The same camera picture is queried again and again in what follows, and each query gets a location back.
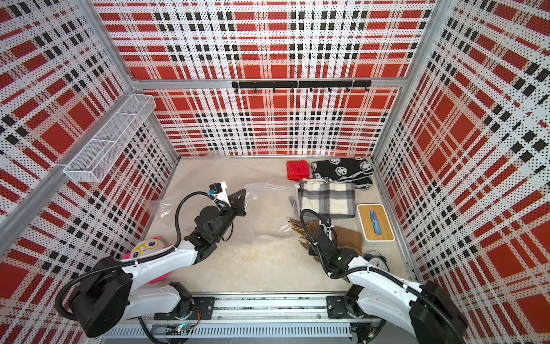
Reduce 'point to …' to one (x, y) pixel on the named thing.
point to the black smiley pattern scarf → (351, 170)
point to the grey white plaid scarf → (334, 200)
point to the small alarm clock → (374, 257)
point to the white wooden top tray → (368, 232)
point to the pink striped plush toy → (147, 246)
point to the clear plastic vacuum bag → (270, 209)
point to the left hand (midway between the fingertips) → (250, 190)
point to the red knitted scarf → (297, 170)
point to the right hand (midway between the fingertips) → (319, 238)
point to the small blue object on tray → (375, 222)
